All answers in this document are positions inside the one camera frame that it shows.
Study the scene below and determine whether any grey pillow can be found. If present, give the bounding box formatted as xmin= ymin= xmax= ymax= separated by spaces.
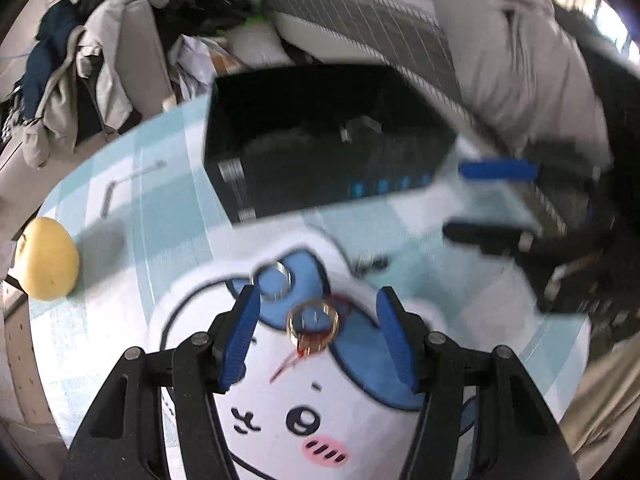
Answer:
xmin=433 ymin=0 xmax=612 ymax=167

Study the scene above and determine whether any blue plaid tablecloth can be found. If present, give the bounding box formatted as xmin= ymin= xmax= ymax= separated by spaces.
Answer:
xmin=29 ymin=98 xmax=590 ymax=441

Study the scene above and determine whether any black storage box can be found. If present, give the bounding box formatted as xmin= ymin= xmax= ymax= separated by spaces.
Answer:
xmin=203 ymin=63 xmax=457 ymax=224

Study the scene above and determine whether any pile of clothes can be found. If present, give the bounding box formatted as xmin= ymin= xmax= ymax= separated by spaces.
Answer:
xmin=1 ymin=0 xmax=253 ymax=168

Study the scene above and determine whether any yellow apple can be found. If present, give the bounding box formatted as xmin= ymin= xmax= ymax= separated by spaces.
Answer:
xmin=13 ymin=217 xmax=80 ymax=301

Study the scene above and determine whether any gold bangle with red string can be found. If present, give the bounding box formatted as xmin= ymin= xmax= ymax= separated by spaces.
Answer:
xmin=269 ymin=294 xmax=350 ymax=384

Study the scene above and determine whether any grey quilted mattress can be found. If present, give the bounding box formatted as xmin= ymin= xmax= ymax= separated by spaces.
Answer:
xmin=264 ymin=0 xmax=482 ymax=127

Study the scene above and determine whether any silver bangle ring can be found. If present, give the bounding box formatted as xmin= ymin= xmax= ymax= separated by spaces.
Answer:
xmin=250 ymin=261 xmax=293 ymax=302

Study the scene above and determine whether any cartoon character mat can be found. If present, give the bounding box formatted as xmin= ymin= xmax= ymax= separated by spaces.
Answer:
xmin=147 ymin=228 xmax=482 ymax=480

